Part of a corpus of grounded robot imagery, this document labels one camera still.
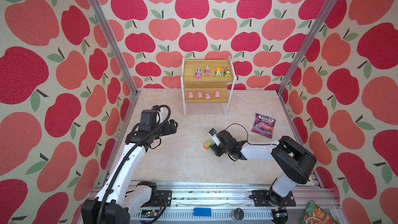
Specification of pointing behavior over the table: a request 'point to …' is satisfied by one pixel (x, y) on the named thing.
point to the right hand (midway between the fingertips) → (217, 143)
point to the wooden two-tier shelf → (210, 81)
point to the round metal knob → (237, 214)
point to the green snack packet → (313, 214)
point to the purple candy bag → (264, 125)
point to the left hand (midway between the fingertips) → (173, 125)
